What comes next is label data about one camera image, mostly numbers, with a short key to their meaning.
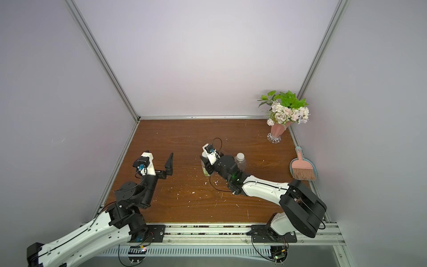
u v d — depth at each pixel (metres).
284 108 0.85
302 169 0.92
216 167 0.69
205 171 0.73
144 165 0.53
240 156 0.81
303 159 0.95
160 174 0.59
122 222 0.52
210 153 0.67
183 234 0.74
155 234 0.73
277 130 0.97
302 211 0.42
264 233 0.74
